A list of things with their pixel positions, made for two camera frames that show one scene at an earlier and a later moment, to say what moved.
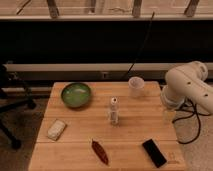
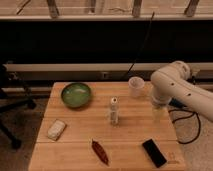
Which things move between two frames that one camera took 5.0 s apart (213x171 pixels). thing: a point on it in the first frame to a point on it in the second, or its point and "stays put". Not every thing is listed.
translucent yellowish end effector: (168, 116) to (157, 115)
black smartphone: (154, 153) stays put
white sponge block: (56, 129) stays put
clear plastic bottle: (114, 112) stays put
